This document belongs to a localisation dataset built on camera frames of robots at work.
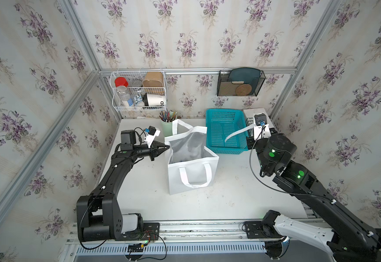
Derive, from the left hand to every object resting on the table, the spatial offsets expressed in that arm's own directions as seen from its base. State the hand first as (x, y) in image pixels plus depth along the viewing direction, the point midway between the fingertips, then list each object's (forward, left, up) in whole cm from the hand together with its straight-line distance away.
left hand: (170, 149), depth 77 cm
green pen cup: (+30, +5, -8) cm, 31 cm away
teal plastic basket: (+37, -32, -21) cm, 53 cm away
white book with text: (+36, -51, -12) cm, 64 cm away
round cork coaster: (+38, -42, +8) cm, 57 cm away
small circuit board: (-37, +15, -24) cm, 47 cm away
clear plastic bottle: (+28, +26, +10) cm, 40 cm away
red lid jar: (+38, +30, +13) cm, 50 cm away
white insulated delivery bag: (-11, -10, +4) cm, 15 cm away
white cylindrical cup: (+30, +11, +5) cm, 33 cm away
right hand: (-2, -36, +21) cm, 41 cm away
